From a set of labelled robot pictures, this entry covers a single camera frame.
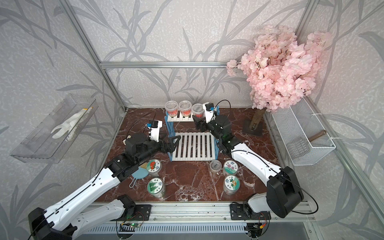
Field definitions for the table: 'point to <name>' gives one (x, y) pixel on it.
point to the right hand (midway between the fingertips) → (199, 112)
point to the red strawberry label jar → (153, 167)
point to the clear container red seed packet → (171, 106)
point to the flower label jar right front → (231, 184)
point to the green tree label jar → (156, 187)
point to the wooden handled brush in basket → (311, 138)
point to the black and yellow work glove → (124, 141)
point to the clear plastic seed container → (198, 110)
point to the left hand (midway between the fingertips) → (174, 135)
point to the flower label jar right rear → (230, 167)
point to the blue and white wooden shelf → (192, 146)
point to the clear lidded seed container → (185, 107)
